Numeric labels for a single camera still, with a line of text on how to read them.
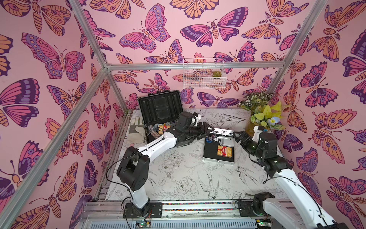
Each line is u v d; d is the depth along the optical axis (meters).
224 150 0.92
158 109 1.09
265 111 0.86
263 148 0.57
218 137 0.81
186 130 0.67
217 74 0.92
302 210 0.43
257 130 0.70
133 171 0.46
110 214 0.73
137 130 1.06
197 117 0.79
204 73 0.95
